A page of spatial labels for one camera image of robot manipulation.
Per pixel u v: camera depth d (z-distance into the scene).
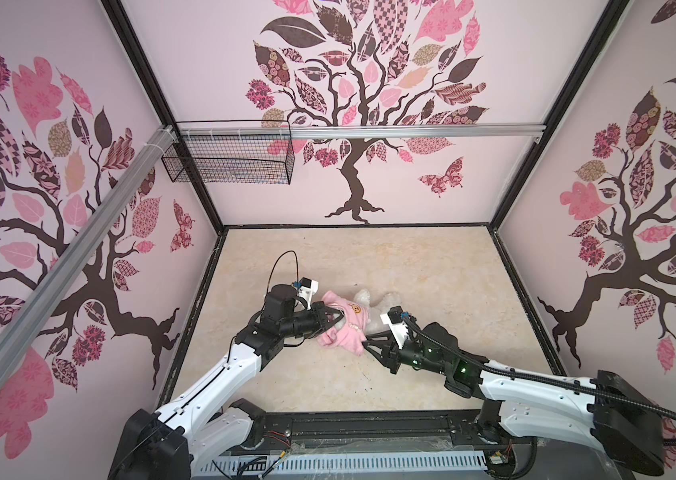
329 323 0.71
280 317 0.61
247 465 0.72
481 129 0.92
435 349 0.58
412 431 0.75
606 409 0.41
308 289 0.73
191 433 0.42
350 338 0.71
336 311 0.74
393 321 0.65
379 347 0.70
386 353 0.66
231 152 0.95
